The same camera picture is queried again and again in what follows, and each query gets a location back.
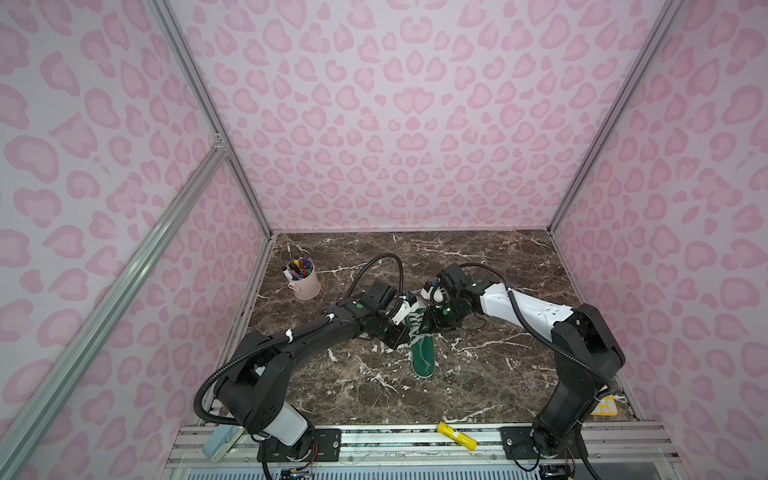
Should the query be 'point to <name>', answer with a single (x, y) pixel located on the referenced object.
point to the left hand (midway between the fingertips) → (410, 335)
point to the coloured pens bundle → (299, 268)
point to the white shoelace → (415, 318)
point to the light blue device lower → (219, 440)
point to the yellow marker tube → (458, 436)
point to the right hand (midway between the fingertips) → (425, 327)
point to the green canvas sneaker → (422, 346)
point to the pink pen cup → (307, 288)
